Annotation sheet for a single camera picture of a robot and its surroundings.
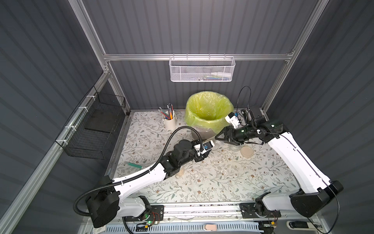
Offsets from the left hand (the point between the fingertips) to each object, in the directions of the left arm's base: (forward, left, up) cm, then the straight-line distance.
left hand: (209, 145), depth 72 cm
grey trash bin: (+16, 0, -11) cm, 19 cm away
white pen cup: (+30, +24, -19) cm, 43 cm away
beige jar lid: (+10, -29, -24) cm, 38 cm away
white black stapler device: (-32, -44, -19) cm, 58 cm away
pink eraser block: (-32, 0, -21) cm, 38 cm away
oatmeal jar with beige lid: (+10, -20, -20) cm, 30 cm away
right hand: (0, -5, +6) cm, 8 cm away
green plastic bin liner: (+33, -3, -8) cm, 34 cm away
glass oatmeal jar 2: (-5, +15, -19) cm, 24 cm away
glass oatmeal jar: (-2, -4, +7) cm, 8 cm away
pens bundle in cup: (+35, +25, -13) cm, 45 cm away
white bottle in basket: (+47, -10, +11) cm, 49 cm away
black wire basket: (+5, +60, +4) cm, 60 cm away
